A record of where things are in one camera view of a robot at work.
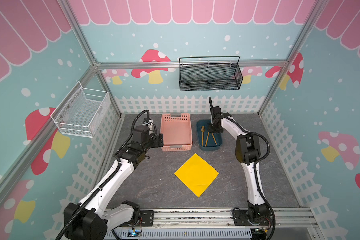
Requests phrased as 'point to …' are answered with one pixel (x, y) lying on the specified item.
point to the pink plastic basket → (176, 129)
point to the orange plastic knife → (213, 137)
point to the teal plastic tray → (208, 141)
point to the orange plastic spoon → (207, 139)
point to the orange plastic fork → (202, 130)
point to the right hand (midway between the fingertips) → (211, 129)
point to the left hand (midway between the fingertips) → (154, 136)
